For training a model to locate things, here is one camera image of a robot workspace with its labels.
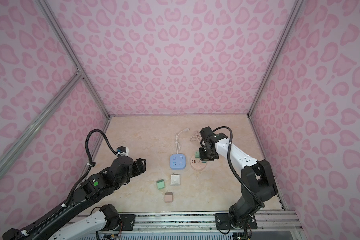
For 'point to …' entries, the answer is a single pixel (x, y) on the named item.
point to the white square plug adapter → (174, 179)
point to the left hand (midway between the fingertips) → (144, 163)
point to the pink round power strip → (197, 164)
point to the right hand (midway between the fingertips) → (203, 156)
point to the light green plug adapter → (160, 184)
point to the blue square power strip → (177, 161)
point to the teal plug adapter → (204, 161)
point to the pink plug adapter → (168, 197)
